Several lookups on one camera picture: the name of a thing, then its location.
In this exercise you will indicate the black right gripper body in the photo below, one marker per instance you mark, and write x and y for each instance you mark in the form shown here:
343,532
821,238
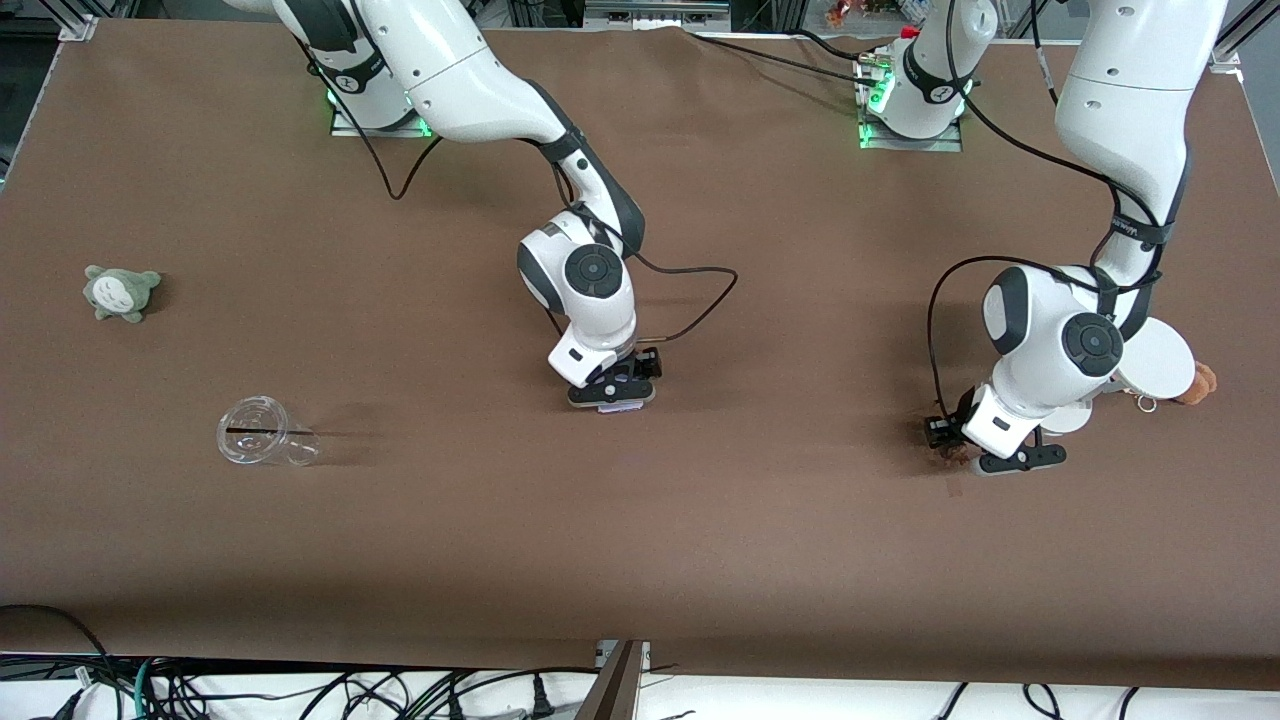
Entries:
647,361

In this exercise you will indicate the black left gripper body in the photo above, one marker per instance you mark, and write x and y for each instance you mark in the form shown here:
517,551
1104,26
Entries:
941,430

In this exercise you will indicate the brown lion statue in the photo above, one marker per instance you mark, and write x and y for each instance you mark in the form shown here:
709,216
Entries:
955,458

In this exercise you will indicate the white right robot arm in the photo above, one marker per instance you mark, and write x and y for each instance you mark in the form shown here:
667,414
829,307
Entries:
470,70

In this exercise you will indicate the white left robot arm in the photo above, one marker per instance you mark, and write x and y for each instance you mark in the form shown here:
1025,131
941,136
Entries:
1130,90

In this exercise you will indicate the brown table cover sheet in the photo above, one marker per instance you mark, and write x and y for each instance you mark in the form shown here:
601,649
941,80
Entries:
640,560

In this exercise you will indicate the black power plug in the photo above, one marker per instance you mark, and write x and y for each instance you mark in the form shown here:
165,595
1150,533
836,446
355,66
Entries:
541,700

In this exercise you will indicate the thin black straw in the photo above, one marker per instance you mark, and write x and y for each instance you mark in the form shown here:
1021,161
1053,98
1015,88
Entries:
255,431

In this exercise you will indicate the clear plastic cup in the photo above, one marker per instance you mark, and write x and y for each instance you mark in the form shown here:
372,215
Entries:
245,415

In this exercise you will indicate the small orange toy figure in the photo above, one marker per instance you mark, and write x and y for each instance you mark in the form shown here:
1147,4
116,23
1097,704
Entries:
838,15

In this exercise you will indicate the grey totoro plush toy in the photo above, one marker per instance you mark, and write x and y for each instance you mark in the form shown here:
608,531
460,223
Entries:
120,295

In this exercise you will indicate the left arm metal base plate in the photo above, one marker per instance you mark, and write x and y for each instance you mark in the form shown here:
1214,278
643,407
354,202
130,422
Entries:
940,146

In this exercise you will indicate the table frame beam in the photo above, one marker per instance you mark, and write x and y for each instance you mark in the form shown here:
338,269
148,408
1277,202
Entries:
612,690

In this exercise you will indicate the silver metal rail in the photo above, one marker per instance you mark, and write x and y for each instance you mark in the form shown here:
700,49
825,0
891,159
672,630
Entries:
650,15

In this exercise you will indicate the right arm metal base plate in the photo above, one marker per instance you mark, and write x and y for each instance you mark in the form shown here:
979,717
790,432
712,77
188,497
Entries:
350,128

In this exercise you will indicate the aluminium frame post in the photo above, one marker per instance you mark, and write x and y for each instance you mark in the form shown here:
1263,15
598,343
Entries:
78,28
1232,55

